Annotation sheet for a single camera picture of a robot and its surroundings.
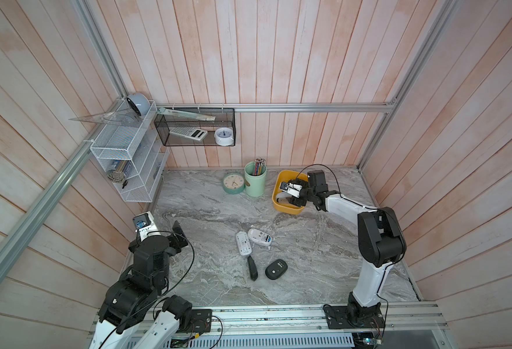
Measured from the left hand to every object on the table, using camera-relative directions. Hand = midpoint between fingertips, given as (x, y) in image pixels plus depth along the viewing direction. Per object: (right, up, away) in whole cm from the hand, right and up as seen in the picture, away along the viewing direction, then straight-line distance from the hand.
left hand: (165, 230), depth 65 cm
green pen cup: (+29, +14, +39) cm, 50 cm away
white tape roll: (+15, +36, +29) cm, 48 cm away
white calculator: (+1, +38, +32) cm, 50 cm away
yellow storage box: (+41, +8, +36) cm, 55 cm away
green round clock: (+17, +15, +45) cm, 51 cm away
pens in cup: (+30, +23, +33) cm, 50 cm away
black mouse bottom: (+36, -19, +17) cm, 44 cm away
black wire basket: (+14, +47, +35) cm, 60 cm away
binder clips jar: (-21, +19, +11) cm, 30 cm away
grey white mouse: (+43, +12, +20) cm, 49 cm away
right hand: (+45, +14, +34) cm, 59 cm away
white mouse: (+23, -11, +25) cm, 36 cm away
